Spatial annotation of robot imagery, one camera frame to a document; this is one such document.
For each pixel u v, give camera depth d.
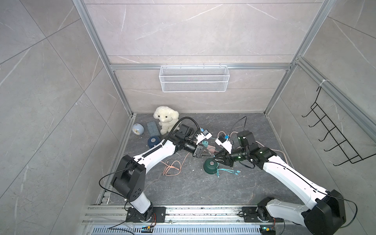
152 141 0.90
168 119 0.95
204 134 0.70
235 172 0.75
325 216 0.39
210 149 0.95
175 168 0.83
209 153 0.70
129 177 0.46
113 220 0.76
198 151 0.67
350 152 0.61
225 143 0.66
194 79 1.01
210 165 0.80
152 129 1.07
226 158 0.64
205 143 0.93
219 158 0.71
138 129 1.01
